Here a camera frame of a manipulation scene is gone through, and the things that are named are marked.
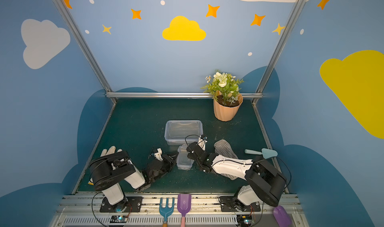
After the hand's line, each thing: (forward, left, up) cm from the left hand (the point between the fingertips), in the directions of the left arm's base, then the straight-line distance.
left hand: (183, 155), depth 84 cm
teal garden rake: (-26, +7, -6) cm, 28 cm away
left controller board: (-30, +30, -8) cm, 43 cm away
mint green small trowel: (+6, -52, -7) cm, 53 cm away
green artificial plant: (+36, -24, +21) cm, 48 cm away
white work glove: (+5, +47, -7) cm, 47 cm away
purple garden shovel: (-24, -2, -6) cm, 25 cm away
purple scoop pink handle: (-27, -50, -6) cm, 57 cm away
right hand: (+5, -5, -2) cm, 8 cm away
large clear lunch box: (+15, 0, +1) cm, 15 cm away
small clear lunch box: (-2, 0, -4) cm, 5 cm away
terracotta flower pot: (+30, -26, +8) cm, 41 cm away
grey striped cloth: (+9, -24, -6) cm, 26 cm away
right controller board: (-29, -32, -8) cm, 44 cm away
